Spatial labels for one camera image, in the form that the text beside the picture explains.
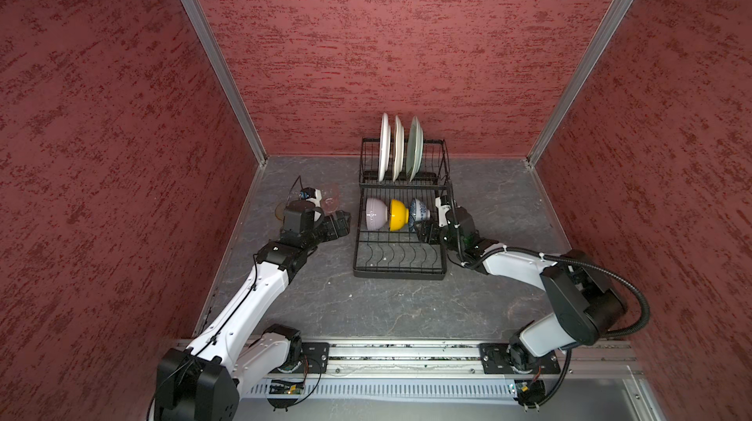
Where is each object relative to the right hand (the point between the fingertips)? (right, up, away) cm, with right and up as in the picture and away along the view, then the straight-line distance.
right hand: (421, 229), depth 91 cm
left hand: (-25, +3, -9) cm, 27 cm away
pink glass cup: (-32, +9, +16) cm, 37 cm away
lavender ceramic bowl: (-15, +5, 0) cm, 15 cm away
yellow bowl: (-7, +4, +1) cm, 9 cm away
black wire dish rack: (-7, -2, +5) cm, 9 cm away
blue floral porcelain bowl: (-1, +5, -1) cm, 6 cm away
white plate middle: (-8, +25, -16) cm, 30 cm away
